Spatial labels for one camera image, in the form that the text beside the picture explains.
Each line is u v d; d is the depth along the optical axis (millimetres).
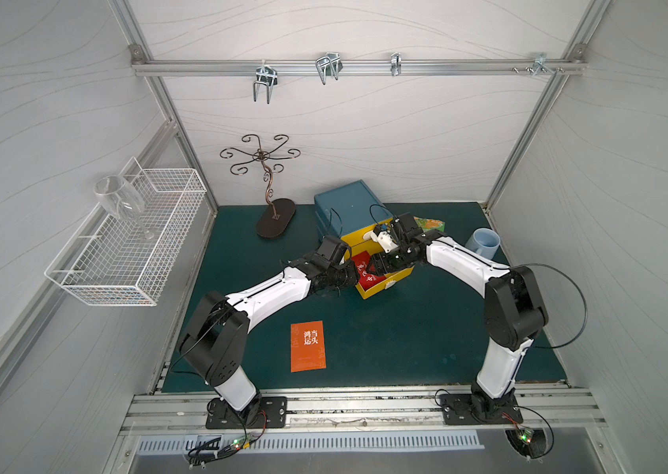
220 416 721
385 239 856
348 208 929
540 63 765
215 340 443
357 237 845
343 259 718
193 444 702
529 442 718
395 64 783
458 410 733
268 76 783
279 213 1150
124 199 647
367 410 751
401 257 777
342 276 737
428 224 1134
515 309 492
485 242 1044
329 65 764
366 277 908
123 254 682
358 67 782
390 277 854
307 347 845
